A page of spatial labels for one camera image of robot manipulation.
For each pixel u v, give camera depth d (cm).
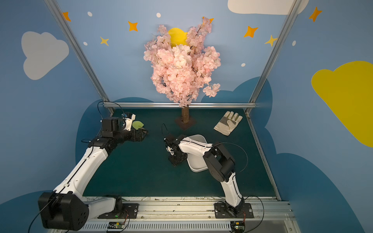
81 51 86
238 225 73
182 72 63
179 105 93
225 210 75
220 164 51
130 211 73
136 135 70
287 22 75
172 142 74
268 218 75
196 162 92
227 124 113
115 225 72
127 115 70
